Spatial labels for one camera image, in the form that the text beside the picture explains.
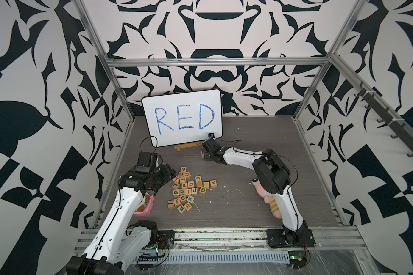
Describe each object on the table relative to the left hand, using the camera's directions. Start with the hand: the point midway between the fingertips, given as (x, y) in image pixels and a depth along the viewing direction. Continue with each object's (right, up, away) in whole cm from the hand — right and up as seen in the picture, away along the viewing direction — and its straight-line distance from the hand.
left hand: (169, 172), depth 79 cm
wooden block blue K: (+9, -14, +4) cm, 17 cm away
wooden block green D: (+15, -11, +7) cm, 20 cm away
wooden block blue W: (+5, -11, +6) cm, 13 cm away
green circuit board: (+54, -34, -8) cm, 64 cm away
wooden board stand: (0, +10, +20) cm, 23 cm away
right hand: (+18, +8, +23) cm, 30 cm away
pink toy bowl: (-12, -16, +1) cm, 20 cm away
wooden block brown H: (+8, -16, +2) cm, 18 cm away
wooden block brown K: (+20, -8, +9) cm, 24 cm away
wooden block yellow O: (+16, -8, +8) cm, 20 cm away
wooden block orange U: (+7, -4, +12) cm, 14 cm away
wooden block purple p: (+11, -10, +6) cm, 16 cm away
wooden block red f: (+3, -15, +4) cm, 16 cm away
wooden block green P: (+2, -11, +6) cm, 13 cm away
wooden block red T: (+1, -6, +10) cm, 12 cm away
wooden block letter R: (+14, +6, +19) cm, 25 cm away
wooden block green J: (+12, -6, +10) cm, 17 cm away
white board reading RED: (+4, +26, +15) cm, 30 cm away
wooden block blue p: (+5, -17, +2) cm, 18 cm away
